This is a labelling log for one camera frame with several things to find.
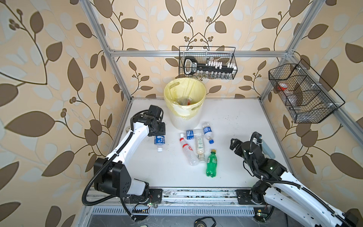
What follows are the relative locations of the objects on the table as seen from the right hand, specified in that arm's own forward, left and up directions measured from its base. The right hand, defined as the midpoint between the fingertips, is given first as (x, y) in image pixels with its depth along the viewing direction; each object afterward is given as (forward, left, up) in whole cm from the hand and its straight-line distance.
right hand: (237, 143), depth 78 cm
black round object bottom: (-34, +24, -11) cm, 43 cm away
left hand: (+10, +45, +2) cm, 46 cm away
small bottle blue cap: (+15, +14, -9) cm, 22 cm away
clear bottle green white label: (+8, +20, -9) cm, 23 cm away
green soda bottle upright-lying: (-7, +14, -9) cm, 18 cm away
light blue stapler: (-1, -21, -11) cm, 24 cm away
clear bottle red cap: (0, +26, -10) cm, 28 cm away
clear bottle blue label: (+2, +43, +3) cm, 44 cm away
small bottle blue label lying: (+13, +24, -9) cm, 28 cm away
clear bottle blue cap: (+32, +29, +3) cm, 44 cm away
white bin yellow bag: (+16, +29, +5) cm, 33 cm away
